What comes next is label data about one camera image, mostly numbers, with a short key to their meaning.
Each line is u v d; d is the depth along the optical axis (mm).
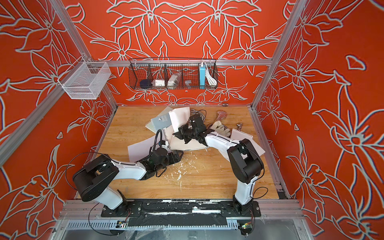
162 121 1100
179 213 727
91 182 449
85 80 914
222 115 1161
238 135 994
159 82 873
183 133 777
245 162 477
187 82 976
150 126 1066
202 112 1144
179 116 899
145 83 975
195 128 712
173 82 907
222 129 1036
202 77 873
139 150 951
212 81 898
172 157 781
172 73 996
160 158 699
